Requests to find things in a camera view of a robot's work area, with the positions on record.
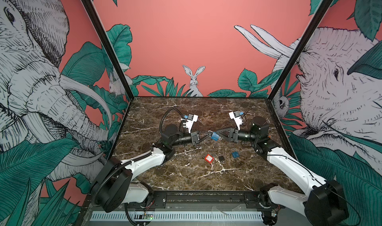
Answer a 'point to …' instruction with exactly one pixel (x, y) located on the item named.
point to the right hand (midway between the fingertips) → (217, 133)
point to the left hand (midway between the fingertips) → (211, 135)
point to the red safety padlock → (209, 158)
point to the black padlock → (221, 158)
